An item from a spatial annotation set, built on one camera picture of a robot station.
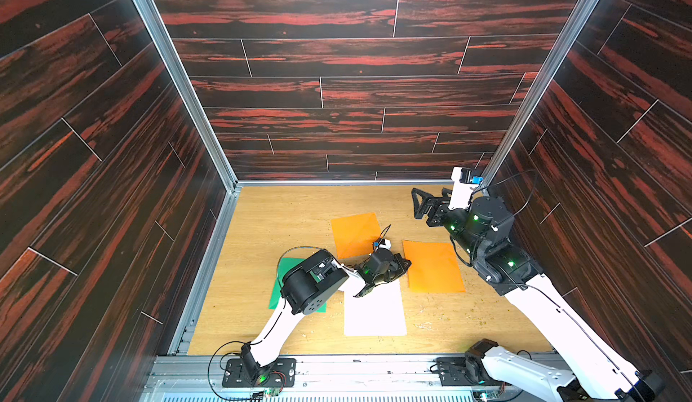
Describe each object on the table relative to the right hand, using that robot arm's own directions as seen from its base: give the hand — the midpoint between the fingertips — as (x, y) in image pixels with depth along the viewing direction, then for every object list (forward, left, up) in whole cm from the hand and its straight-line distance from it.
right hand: (435, 189), depth 67 cm
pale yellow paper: (-19, +11, -38) cm, 43 cm away
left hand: (-3, -2, -35) cm, 35 cm away
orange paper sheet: (+10, +20, -37) cm, 43 cm away
